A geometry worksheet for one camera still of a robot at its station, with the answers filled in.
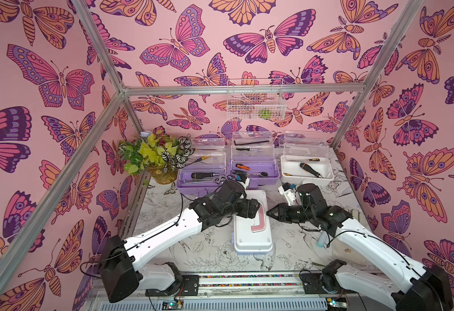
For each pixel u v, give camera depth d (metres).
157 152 0.87
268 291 0.73
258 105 1.04
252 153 1.17
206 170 1.08
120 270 0.39
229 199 0.56
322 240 0.83
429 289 0.38
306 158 1.04
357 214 0.92
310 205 0.59
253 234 0.75
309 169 1.07
